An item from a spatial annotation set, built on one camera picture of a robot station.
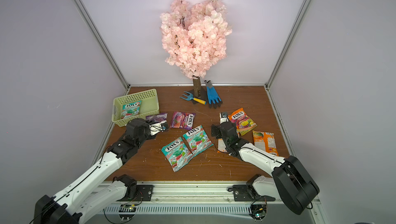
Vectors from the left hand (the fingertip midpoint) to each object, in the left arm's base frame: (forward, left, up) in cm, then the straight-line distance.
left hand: (152, 118), depth 80 cm
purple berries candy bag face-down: (+1, -2, -1) cm, 2 cm away
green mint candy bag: (+16, +23, -16) cm, 33 cm away
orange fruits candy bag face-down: (-5, -64, -16) cm, 66 cm away
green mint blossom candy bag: (-4, -24, -17) cm, 29 cm away
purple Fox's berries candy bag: (+9, -14, -16) cm, 22 cm away
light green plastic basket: (+23, +13, -19) cm, 32 cm away
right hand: (+2, -37, -7) cm, 38 cm away
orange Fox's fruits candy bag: (+7, -53, -17) cm, 56 cm away
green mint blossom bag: (-13, -13, -16) cm, 24 cm away
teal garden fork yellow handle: (+29, -17, -17) cm, 38 cm away
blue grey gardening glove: (+27, -35, -16) cm, 47 cm away
